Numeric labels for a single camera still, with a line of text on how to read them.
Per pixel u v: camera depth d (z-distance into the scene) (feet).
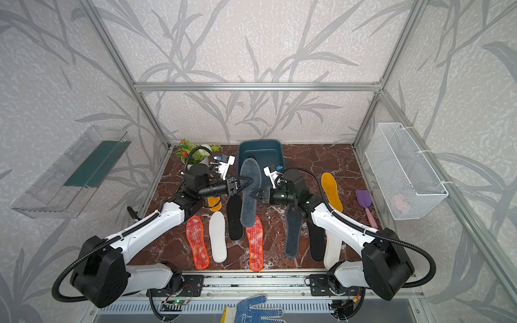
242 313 2.23
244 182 2.42
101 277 1.31
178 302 2.31
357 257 2.59
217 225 2.93
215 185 2.18
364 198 3.18
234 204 3.08
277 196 2.23
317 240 2.77
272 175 2.36
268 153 3.79
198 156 3.24
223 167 2.28
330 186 3.43
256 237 2.77
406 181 2.03
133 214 2.47
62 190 2.08
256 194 2.42
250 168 2.42
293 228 2.92
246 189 2.37
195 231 2.84
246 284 2.48
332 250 2.67
